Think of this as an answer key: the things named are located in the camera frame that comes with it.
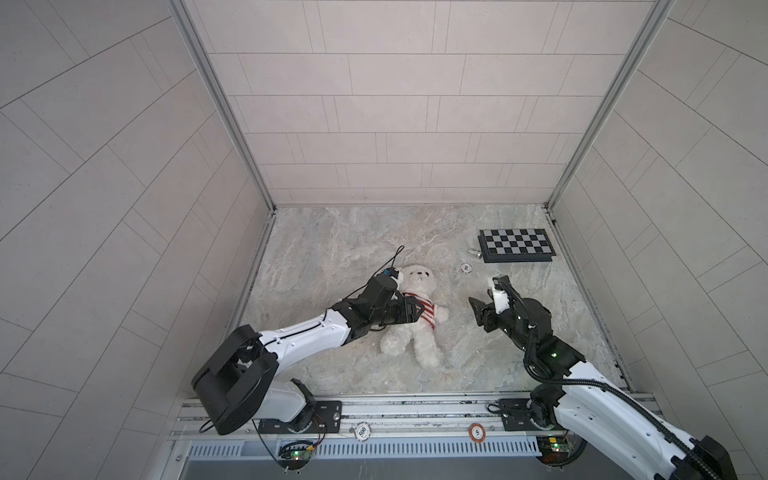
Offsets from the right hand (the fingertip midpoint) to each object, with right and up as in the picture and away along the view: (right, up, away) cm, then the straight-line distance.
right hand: (476, 297), depth 80 cm
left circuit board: (-44, -32, -15) cm, 56 cm away
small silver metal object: (+5, +11, +22) cm, 25 cm away
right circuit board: (+15, -32, -12) cm, 38 cm away
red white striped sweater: (-13, -5, +1) cm, 14 cm away
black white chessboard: (+19, +13, +22) cm, 32 cm away
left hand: (-14, -3, 0) cm, 14 cm away
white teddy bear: (-14, +3, +6) cm, 16 cm away
